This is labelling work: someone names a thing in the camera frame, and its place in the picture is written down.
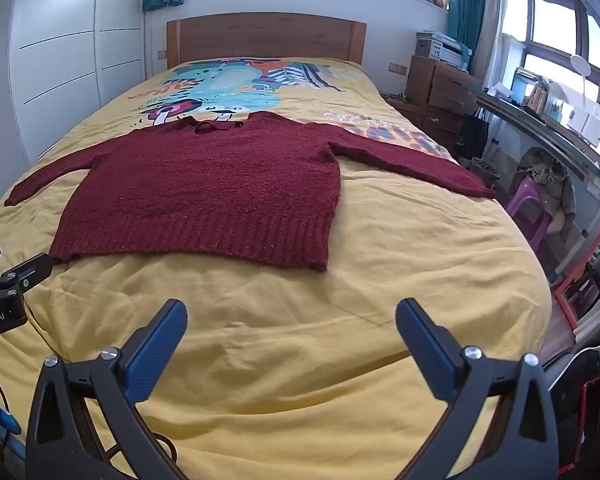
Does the beige jacket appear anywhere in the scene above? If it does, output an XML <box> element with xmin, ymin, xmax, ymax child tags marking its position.
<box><xmin>517</xmin><ymin>147</ymin><xmax>578</xmax><ymax>235</ymax></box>

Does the white printer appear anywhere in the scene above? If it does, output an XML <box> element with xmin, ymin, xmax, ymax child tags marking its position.
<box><xmin>414</xmin><ymin>31</ymin><xmax>473</xmax><ymax>68</ymax></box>

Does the black object with red trim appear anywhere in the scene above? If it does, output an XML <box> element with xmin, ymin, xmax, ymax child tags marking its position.
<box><xmin>544</xmin><ymin>342</ymin><xmax>600</xmax><ymax>480</ymax></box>

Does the black cable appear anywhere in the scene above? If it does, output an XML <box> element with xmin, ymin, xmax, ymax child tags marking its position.
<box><xmin>0</xmin><ymin>374</ymin><xmax>179</xmax><ymax>467</ymax></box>

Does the black bag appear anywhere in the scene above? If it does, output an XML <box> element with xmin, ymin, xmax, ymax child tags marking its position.
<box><xmin>460</xmin><ymin>109</ymin><xmax>491</xmax><ymax>162</ymax></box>

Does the window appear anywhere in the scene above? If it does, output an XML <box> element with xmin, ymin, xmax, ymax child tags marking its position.
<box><xmin>500</xmin><ymin>0</ymin><xmax>600</xmax><ymax>126</ymax></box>

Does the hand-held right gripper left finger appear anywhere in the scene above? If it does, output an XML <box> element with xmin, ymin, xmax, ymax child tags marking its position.
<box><xmin>25</xmin><ymin>299</ymin><xmax>188</xmax><ymax>480</ymax></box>

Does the long desk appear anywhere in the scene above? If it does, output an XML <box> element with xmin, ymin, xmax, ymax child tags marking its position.
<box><xmin>475</xmin><ymin>91</ymin><xmax>600</xmax><ymax>198</ymax></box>

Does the wooden nightstand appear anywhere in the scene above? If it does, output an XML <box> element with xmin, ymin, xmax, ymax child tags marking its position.
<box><xmin>385</xmin><ymin>97</ymin><xmax>466</xmax><ymax>161</ymax></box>

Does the red metal frame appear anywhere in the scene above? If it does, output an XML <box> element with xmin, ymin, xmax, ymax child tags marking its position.
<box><xmin>552</xmin><ymin>240</ymin><xmax>600</xmax><ymax>333</ymax></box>

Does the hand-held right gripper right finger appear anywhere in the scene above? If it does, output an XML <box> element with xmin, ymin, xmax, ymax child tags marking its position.
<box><xmin>396</xmin><ymin>298</ymin><xmax>563</xmax><ymax>480</ymax></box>

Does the wooden dresser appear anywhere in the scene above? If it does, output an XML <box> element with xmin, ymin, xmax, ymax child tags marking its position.
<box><xmin>405</xmin><ymin>55</ymin><xmax>483</xmax><ymax>121</ymax></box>

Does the white wardrobe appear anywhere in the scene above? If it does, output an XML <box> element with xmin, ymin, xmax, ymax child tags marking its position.
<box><xmin>0</xmin><ymin>0</ymin><xmax>153</xmax><ymax>221</ymax></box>

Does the wooden headboard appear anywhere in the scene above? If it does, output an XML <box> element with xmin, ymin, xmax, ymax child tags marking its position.
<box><xmin>166</xmin><ymin>12</ymin><xmax>368</xmax><ymax>70</ymax></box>

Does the white round lamp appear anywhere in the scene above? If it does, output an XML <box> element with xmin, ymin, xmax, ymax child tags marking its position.
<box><xmin>570</xmin><ymin>54</ymin><xmax>592</xmax><ymax>111</ymax></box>

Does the dark red knitted sweater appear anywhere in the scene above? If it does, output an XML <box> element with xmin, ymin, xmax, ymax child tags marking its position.
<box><xmin>4</xmin><ymin>111</ymin><xmax>497</xmax><ymax>272</ymax></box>

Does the yellow printed duvet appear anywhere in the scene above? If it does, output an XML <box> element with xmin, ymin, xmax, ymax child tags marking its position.
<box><xmin>0</xmin><ymin>57</ymin><xmax>553</xmax><ymax>480</ymax></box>

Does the pink plastic stool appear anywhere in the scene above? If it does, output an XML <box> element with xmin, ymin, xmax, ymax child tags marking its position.
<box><xmin>505</xmin><ymin>175</ymin><xmax>556</xmax><ymax>252</ymax></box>

